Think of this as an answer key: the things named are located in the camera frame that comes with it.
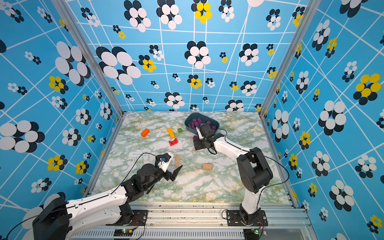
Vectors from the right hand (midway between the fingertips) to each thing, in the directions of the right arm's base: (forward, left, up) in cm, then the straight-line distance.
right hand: (201, 141), depth 94 cm
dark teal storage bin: (+23, -3, -2) cm, 23 cm away
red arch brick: (+3, +20, -6) cm, 21 cm away
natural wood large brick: (-14, -4, -5) cm, 16 cm away
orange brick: (+11, +40, -5) cm, 42 cm away
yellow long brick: (+12, +22, -7) cm, 26 cm away
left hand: (-17, +13, +8) cm, 23 cm away
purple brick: (+21, +4, -5) cm, 21 cm away
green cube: (+14, +15, -6) cm, 22 cm away
